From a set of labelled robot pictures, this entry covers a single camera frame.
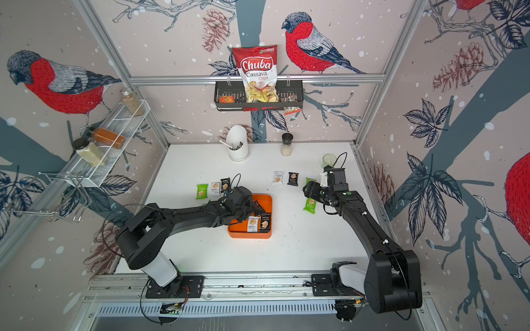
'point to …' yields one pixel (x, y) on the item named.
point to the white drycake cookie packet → (277, 178)
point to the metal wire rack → (70, 201)
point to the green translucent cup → (328, 159)
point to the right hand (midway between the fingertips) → (309, 188)
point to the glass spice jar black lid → (287, 140)
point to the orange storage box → (239, 229)
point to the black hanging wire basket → (228, 96)
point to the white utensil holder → (237, 143)
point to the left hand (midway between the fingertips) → (262, 202)
